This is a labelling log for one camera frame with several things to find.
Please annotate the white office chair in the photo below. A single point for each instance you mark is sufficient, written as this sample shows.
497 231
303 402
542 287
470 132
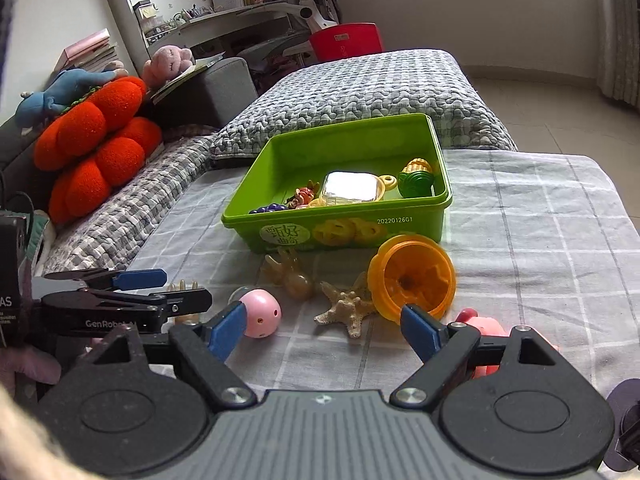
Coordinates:
310 10

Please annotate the grey checked cloth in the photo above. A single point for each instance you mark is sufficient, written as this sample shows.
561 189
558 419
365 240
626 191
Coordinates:
525 235

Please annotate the orange pumpkin-shaped mould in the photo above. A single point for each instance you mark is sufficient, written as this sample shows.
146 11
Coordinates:
385 265

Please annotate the pink rubber octopus toy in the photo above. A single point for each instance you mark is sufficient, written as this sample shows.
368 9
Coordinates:
482 325

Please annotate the green plastic box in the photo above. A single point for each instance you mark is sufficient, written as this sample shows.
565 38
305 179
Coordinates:
240 220

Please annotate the pink toy ball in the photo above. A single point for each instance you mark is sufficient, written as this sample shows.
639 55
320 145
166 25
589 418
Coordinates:
262 310

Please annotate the blue plush toy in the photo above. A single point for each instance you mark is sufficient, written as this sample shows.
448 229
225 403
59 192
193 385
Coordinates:
65 90

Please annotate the tan rubber hand toy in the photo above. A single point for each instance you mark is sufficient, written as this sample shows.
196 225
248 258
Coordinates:
182 286
300 285

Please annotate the pale curtain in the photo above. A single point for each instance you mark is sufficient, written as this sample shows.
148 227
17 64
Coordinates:
620 30

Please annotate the open book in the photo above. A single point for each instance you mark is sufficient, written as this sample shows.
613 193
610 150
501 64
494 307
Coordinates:
185 77

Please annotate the orange flower plush cushion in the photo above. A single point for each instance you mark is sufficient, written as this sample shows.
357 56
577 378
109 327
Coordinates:
115 160
90 125

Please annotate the red plastic bin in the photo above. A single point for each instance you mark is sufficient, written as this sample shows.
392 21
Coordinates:
345 42

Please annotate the stack of books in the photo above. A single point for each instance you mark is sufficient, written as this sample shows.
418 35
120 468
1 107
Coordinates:
87 50

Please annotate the clear plastic lens case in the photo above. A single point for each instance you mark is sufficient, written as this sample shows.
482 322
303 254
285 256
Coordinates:
350 187

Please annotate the beige starfish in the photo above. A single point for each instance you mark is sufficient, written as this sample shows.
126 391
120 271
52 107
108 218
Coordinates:
345 307

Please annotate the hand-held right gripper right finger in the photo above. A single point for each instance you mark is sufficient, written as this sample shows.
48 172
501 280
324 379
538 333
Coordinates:
420 332

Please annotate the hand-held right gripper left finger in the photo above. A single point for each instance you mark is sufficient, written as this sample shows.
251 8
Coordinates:
227 331

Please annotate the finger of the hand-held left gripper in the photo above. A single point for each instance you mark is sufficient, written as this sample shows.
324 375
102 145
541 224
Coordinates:
140 278
190 300

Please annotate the toy corn cob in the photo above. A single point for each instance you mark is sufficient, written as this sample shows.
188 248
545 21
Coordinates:
417 182

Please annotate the white desk with shelves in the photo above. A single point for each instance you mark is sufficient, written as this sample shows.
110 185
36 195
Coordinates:
220 22

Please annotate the beige fuzzy cloth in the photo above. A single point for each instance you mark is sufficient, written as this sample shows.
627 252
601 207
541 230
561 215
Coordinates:
25 440

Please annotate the pink plush toy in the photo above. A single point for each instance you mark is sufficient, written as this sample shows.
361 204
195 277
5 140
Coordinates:
167 65

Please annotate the purple toy grapes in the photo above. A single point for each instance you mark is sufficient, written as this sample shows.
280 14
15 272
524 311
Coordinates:
270 208

